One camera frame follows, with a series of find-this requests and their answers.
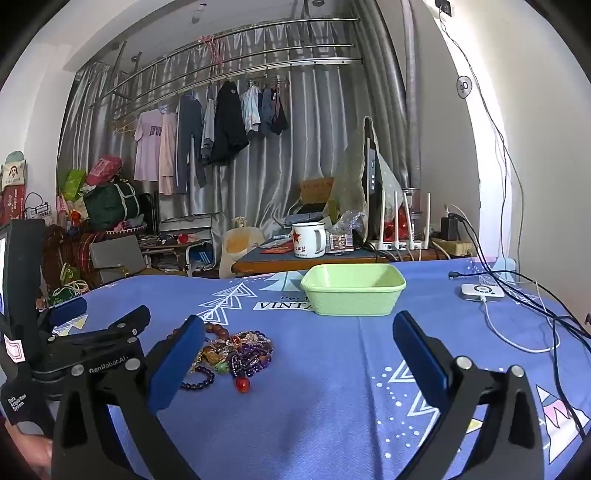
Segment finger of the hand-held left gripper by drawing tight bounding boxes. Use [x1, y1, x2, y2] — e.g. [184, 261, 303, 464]
[46, 305, 152, 355]
[37, 296, 88, 337]

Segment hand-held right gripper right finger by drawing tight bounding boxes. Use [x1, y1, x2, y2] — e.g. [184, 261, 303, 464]
[392, 310, 546, 480]

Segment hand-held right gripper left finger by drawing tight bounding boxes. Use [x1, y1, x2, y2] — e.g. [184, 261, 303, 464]
[51, 315, 206, 480]

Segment black bead bracelet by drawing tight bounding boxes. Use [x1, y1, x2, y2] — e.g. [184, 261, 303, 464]
[181, 368, 216, 391]

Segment brown wooden bead bracelet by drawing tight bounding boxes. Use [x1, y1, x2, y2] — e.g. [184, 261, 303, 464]
[204, 322, 234, 341]

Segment pile of beaded bracelets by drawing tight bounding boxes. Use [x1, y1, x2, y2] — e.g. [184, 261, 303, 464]
[181, 322, 275, 394]

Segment green plastic basin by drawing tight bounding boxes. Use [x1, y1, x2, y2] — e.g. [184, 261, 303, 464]
[300, 264, 407, 317]

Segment person's left hand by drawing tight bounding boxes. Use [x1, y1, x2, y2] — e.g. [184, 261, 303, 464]
[7, 422, 52, 476]

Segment grey box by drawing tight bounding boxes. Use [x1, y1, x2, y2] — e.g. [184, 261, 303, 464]
[88, 234, 147, 285]

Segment white square device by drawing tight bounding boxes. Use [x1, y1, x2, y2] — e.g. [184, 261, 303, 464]
[461, 283, 505, 304]

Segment blue printed blanket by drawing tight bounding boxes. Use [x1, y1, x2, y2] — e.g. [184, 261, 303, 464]
[41, 257, 591, 480]

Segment green duffel bag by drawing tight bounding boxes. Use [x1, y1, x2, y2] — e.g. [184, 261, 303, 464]
[83, 181, 140, 230]

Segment green plastic bag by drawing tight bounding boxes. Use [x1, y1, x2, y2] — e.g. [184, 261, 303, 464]
[62, 169, 87, 202]

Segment white router with antennas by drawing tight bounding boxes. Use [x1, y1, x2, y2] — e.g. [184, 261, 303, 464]
[373, 191, 433, 251]

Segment beige power strip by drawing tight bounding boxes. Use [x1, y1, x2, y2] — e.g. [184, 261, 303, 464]
[433, 237, 472, 258]

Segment wooden desk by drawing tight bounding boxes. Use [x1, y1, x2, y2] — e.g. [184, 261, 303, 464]
[231, 242, 462, 277]

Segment beige plastic bag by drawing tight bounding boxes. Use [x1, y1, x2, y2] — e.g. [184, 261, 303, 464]
[219, 226, 265, 278]

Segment red items behind router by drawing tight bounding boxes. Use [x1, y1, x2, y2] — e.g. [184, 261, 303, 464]
[381, 209, 417, 241]

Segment snack packet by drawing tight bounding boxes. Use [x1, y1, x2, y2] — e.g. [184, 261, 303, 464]
[325, 231, 357, 255]

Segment pink bag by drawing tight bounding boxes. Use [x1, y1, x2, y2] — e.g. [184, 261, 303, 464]
[88, 155, 123, 186]

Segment clear plastic bag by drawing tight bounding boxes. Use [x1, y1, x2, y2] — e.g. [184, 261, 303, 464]
[330, 209, 366, 237]

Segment white enamel mug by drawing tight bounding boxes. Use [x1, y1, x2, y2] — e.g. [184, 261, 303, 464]
[291, 222, 327, 258]

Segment pale pink garment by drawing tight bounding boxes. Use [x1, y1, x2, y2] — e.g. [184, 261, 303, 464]
[159, 111, 179, 195]

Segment lace dust cloth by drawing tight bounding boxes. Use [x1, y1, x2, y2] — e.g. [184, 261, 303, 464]
[329, 115, 403, 241]

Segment cardboard box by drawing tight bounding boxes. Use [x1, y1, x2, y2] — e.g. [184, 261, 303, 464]
[299, 178, 336, 205]

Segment blue pants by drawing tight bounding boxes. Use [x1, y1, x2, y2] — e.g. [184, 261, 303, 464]
[175, 95, 208, 195]

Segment black shirt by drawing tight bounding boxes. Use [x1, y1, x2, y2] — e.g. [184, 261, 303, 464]
[210, 80, 250, 165]

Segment hanging clothes on rack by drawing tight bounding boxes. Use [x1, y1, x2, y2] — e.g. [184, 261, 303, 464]
[58, 0, 422, 227]

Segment light blue shirt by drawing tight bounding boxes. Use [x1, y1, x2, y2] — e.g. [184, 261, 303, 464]
[241, 85, 262, 136]

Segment dark blue garment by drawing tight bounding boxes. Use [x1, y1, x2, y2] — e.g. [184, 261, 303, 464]
[260, 87, 290, 137]

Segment metal clothes rack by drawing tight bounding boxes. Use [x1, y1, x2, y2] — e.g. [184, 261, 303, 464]
[88, 16, 364, 112]

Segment white cable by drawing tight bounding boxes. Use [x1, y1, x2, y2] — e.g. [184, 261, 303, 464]
[480, 295, 560, 354]

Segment black cable with plug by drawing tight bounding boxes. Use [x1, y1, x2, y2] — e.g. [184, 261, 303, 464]
[448, 270, 555, 301]

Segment black wall cable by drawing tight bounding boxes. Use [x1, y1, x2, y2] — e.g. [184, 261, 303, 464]
[438, 9, 526, 278]

